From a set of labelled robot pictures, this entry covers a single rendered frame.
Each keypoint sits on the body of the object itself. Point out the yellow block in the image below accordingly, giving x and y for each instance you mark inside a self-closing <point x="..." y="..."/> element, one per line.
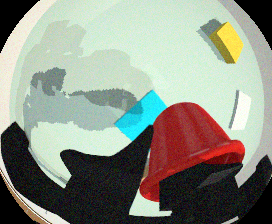
<point x="227" y="42"/>

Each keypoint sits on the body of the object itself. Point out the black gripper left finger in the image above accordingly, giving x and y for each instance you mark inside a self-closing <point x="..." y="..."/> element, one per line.
<point x="122" y="171"/>

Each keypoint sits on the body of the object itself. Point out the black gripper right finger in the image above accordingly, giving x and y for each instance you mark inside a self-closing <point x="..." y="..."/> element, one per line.
<point x="179" y="187"/>

